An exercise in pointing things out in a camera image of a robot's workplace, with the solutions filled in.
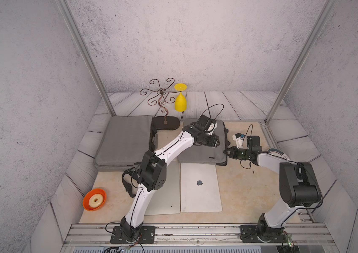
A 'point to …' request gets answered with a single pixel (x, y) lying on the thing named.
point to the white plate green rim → (277, 152)
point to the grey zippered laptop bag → (123, 142)
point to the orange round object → (100, 191)
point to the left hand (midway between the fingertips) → (219, 143)
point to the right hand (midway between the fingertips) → (225, 151)
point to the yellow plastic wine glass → (180, 103)
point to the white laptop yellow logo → (199, 188)
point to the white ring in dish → (93, 204)
